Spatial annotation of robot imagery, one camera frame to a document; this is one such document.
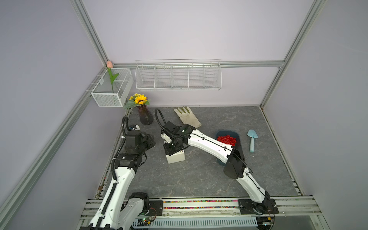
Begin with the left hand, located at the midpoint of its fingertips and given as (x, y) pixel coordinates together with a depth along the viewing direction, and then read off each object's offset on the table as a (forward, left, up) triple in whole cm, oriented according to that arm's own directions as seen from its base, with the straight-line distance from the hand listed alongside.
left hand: (151, 138), depth 78 cm
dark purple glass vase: (+27, +9, -13) cm, 32 cm away
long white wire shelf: (+44, -17, +10) cm, 49 cm away
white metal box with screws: (-7, -14, -11) cm, 19 cm away
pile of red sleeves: (+6, -49, -18) cm, 53 cm away
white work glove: (+31, -22, -20) cm, 43 cm away
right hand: (-5, -8, -8) cm, 12 cm away
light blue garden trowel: (+10, -67, -18) cm, 70 cm away
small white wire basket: (+21, +25, +15) cm, 37 cm away
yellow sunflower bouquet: (+27, +11, +5) cm, 29 cm away
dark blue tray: (+8, -52, -14) cm, 55 cm away
